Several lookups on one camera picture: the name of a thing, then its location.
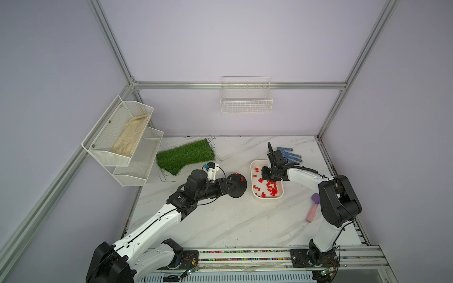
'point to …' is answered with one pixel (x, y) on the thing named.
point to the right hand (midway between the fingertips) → (265, 176)
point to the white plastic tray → (262, 188)
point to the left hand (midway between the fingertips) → (233, 187)
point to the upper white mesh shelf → (114, 139)
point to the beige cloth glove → (125, 143)
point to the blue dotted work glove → (289, 155)
